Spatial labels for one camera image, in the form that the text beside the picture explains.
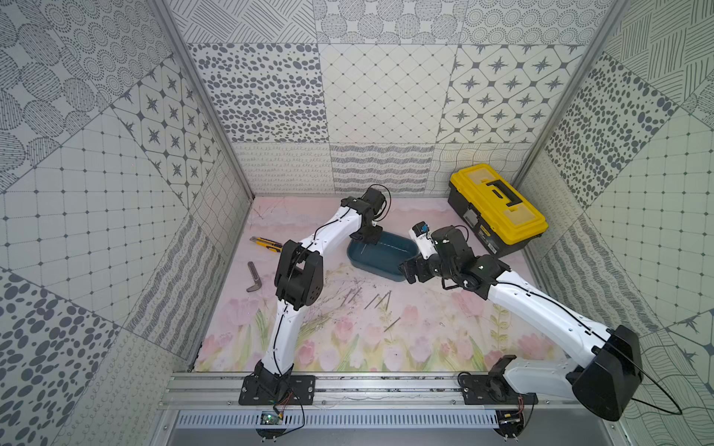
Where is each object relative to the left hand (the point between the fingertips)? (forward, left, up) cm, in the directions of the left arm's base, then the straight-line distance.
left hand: (369, 234), depth 96 cm
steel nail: (-18, +8, -11) cm, 23 cm away
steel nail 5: (-17, -7, -11) cm, 21 cm away
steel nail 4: (-20, -4, -10) cm, 22 cm away
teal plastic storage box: (-7, -5, -5) cm, 10 cm away
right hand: (-16, -13, +8) cm, 22 cm away
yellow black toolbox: (+1, -45, +7) cm, 45 cm away
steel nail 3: (-20, -1, -10) cm, 23 cm away
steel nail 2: (-18, +5, -11) cm, 22 cm away
